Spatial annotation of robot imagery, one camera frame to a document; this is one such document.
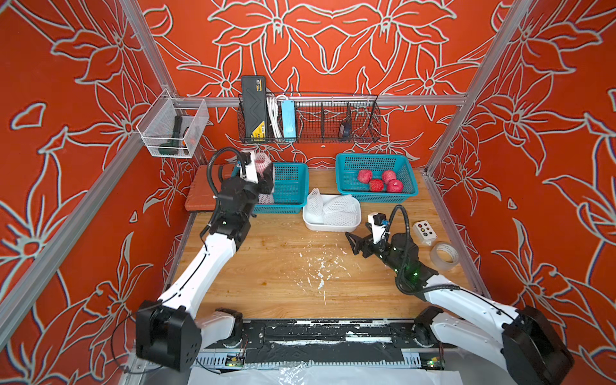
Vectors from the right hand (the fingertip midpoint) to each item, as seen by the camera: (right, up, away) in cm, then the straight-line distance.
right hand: (351, 229), depth 79 cm
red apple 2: (+25, +15, +27) cm, 40 cm away
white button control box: (+32, -3, +15) cm, 36 cm away
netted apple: (+12, +20, +31) cm, 39 cm away
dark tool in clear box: (-62, +30, +3) cm, 68 cm away
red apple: (+24, +20, +31) cm, 44 cm away
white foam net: (-2, +5, +17) cm, 18 cm away
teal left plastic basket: (-23, +14, +35) cm, 44 cm away
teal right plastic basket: (+7, +27, +47) cm, 55 cm away
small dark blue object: (0, +37, +11) cm, 38 cm away
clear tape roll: (+39, -9, +11) cm, 42 cm away
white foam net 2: (-12, +8, +16) cm, 22 cm away
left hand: (-29, +22, -6) cm, 37 cm away
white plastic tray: (-12, 0, +17) cm, 21 cm away
